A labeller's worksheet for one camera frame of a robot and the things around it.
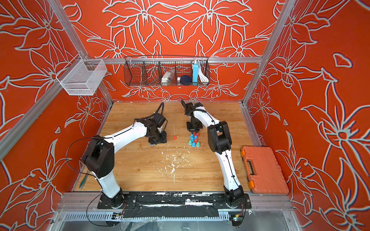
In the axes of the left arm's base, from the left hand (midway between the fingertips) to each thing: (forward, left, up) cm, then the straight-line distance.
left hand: (164, 140), depth 89 cm
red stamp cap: (+6, -5, -6) cm, 10 cm away
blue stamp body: (+6, -17, -3) cm, 19 cm away
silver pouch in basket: (+34, 0, +25) cm, 42 cm away
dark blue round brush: (-25, +44, -7) cm, 51 cm away
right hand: (+10, -16, -4) cm, 20 cm away
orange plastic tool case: (-17, -57, -1) cm, 60 cm away
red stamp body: (+9, -19, -4) cm, 22 cm away
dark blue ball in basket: (+35, -12, +21) cm, 43 cm away
